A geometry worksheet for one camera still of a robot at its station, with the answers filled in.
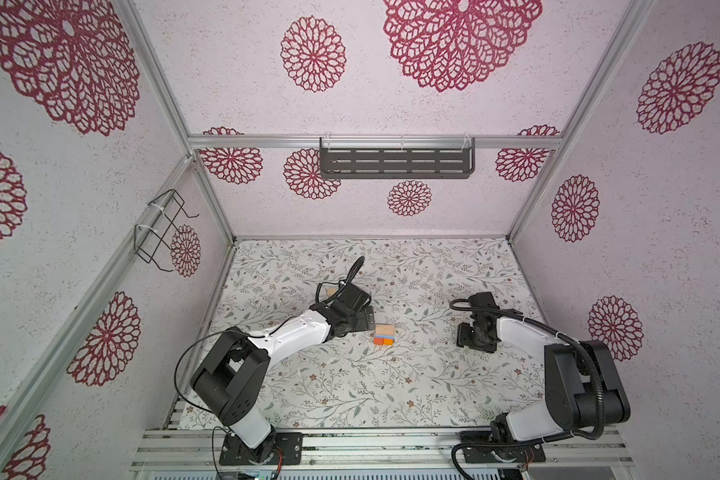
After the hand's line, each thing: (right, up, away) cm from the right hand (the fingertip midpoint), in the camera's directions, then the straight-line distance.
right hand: (467, 337), depth 93 cm
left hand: (-34, +5, -2) cm, 35 cm away
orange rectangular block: (-25, -1, 0) cm, 25 cm away
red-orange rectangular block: (-28, -1, 0) cm, 28 cm away
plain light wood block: (-26, +3, 0) cm, 26 cm away
